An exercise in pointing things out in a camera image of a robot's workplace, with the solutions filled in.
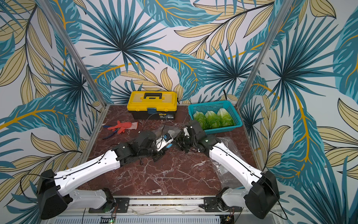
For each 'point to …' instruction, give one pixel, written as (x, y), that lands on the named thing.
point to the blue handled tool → (110, 134)
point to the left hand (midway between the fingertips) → (165, 150)
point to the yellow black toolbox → (153, 105)
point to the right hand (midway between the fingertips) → (169, 142)
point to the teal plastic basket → (215, 106)
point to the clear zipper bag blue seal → (173, 131)
